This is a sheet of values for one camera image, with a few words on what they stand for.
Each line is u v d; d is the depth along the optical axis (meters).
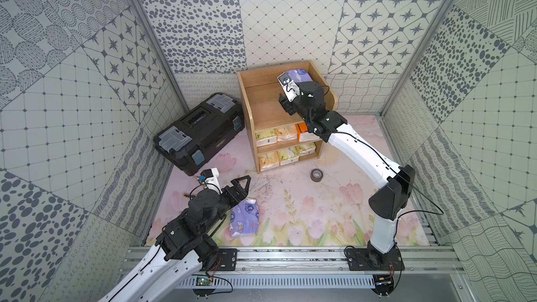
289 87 0.63
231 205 0.62
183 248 0.48
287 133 0.85
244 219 0.80
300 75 0.83
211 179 0.64
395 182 0.47
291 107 0.68
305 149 0.98
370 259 0.66
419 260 0.75
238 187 0.65
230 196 0.61
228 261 0.73
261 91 0.87
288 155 0.95
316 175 0.96
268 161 0.94
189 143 0.86
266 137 0.83
